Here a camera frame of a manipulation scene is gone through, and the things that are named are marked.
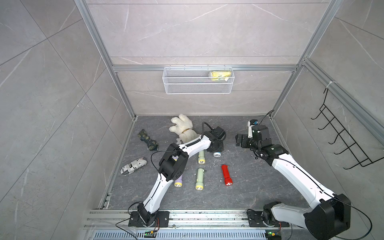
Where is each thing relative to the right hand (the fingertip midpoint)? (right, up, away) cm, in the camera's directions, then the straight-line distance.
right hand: (244, 136), depth 82 cm
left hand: (-10, -8, +14) cm, 19 cm away
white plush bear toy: (-36, +5, +19) cm, 41 cm away
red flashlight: (-9, -26, +2) cm, 27 cm away
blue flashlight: (-14, -12, +11) cm, 21 cm away
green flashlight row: (-24, -15, +10) cm, 30 cm away
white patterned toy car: (-66, -18, +7) cm, 68 cm away
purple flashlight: (-38, -27, +1) cm, 46 cm away
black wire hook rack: (+40, -5, -20) cm, 45 cm away
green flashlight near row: (-25, -27, 0) cm, 37 cm away
